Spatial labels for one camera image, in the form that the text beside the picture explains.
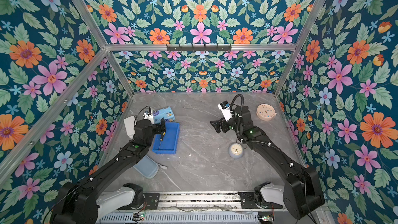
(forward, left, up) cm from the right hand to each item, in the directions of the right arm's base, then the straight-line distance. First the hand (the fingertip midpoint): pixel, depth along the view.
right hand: (218, 115), depth 80 cm
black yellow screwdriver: (-3, +34, -20) cm, 40 cm away
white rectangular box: (+7, +57, -18) cm, 60 cm away
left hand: (+2, +34, -1) cm, 34 cm away
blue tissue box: (+14, +34, -15) cm, 40 cm away
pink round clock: (+16, -34, -18) cm, 42 cm away
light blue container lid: (-20, +38, -18) cm, 47 cm away
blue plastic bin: (-6, +30, -22) cm, 38 cm away
